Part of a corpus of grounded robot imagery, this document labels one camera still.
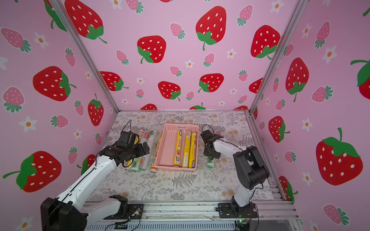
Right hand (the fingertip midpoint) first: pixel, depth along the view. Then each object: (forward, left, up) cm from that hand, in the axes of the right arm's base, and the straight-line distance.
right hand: (216, 151), depth 95 cm
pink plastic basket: (-9, +33, -1) cm, 35 cm away
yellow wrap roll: (-8, +25, +1) cm, 27 cm away
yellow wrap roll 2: (0, +20, +1) cm, 20 cm away
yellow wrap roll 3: (-1, +16, +2) cm, 16 cm away
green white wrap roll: (-10, +4, +4) cm, 12 cm away
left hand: (-8, +44, +12) cm, 46 cm away
